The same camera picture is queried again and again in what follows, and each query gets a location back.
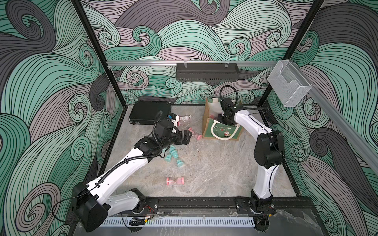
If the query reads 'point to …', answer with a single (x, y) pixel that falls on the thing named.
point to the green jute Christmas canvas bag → (213, 128)
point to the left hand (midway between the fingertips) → (184, 131)
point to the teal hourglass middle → (168, 157)
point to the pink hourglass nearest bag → (198, 136)
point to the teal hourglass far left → (173, 152)
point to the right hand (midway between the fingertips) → (220, 122)
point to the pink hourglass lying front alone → (179, 181)
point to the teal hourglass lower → (179, 163)
